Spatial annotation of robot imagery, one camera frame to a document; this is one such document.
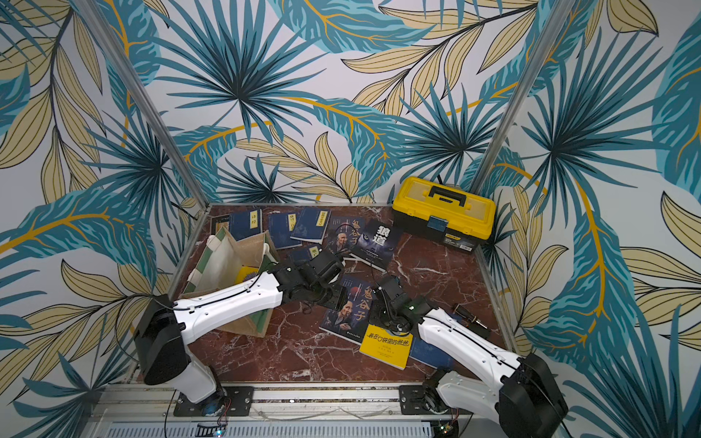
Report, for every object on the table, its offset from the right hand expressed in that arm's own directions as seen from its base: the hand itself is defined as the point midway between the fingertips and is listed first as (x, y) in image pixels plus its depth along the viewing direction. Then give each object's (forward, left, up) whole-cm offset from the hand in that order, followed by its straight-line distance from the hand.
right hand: (372, 315), depth 82 cm
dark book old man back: (+37, +9, -5) cm, 39 cm away
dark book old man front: (0, +7, -5) cm, 8 cm away
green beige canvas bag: (+13, +46, +10) cm, 49 cm away
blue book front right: (-10, -17, -7) cm, 21 cm away
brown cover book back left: (+45, +58, -4) cm, 74 cm away
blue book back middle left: (+40, +34, -5) cm, 52 cm away
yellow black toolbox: (+33, -27, +9) cm, 44 cm away
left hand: (+2, +10, +6) cm, 12 cm away
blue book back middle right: (+40, +21, -3) cm, 45 cm away
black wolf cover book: (+30, -5, -5) cm, 31 cm away
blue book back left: (+41, +48, -4) cm, 64 cm away
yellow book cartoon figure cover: (-8, -5, -6) cm, 11 cm away
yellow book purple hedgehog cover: (+19, +43, -5) cm, 47 cm away
